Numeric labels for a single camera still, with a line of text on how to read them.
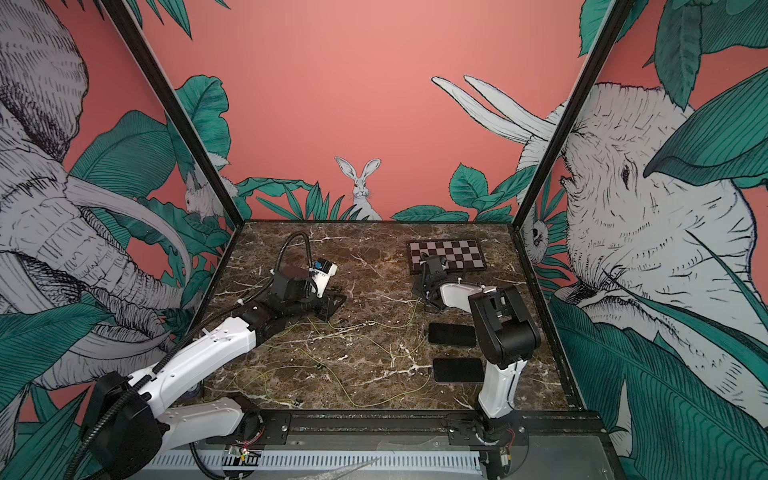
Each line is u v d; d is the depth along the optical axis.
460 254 1.08
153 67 0.78
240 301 0.61
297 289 0.62
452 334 0.91
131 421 0.39
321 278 0.71
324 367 0.84
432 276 0.79
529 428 0.75
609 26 0.71
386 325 0.93
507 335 0.49
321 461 0.70
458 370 0.86
